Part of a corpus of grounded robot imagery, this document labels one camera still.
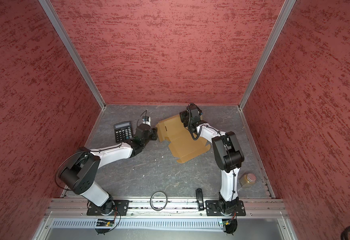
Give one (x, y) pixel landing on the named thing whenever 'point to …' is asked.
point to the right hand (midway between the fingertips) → (177, 114)
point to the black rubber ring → (165, 203)
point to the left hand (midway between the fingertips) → (154, 130)
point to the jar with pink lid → (247, 179)
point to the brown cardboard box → (181, 145)
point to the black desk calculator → (123, 131)
